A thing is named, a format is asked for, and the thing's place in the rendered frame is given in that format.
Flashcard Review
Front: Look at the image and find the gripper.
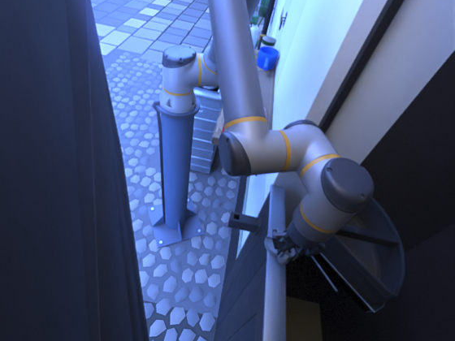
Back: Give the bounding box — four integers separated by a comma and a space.
271, 225, 326, 265

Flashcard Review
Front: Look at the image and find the dark blue lower door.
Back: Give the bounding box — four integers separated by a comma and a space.
214, 201, 272, 341

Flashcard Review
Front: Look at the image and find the dark grey feeder trough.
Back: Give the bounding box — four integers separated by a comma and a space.
319, 196, 406, 309

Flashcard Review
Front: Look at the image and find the white stable door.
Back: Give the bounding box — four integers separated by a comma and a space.
237, 0, 394, 262

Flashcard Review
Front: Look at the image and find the grey ribbed metal crate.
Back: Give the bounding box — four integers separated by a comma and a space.
190, 86, 224, 175

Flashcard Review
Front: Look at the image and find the blue plastic bucket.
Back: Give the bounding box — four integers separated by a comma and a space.
258, 45, 280, 71

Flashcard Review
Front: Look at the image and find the cream stable front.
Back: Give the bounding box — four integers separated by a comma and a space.
305, 0, 455, 341

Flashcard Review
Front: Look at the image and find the black square bracket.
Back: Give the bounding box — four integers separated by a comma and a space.
228, 211, 261, 235

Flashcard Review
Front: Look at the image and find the grey round pipe post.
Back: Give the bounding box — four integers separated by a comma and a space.
262, 183, 289, 341

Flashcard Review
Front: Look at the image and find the black feeder frame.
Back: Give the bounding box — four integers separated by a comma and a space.
308, 226, 399, 314

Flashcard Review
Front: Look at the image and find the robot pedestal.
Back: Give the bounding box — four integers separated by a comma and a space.
152, 101, 206, 249

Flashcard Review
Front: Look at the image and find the dark blue post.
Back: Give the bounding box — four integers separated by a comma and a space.
0, 0, 150, 341

